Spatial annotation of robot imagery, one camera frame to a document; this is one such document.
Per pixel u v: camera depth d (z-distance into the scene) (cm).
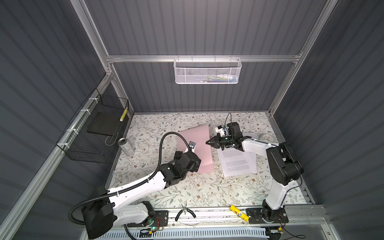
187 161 58
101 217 39
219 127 91
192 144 68
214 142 84
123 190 44
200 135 92
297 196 81
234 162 94
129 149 91
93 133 74
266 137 102
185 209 77
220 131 89
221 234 77
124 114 82
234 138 76
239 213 73
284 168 50
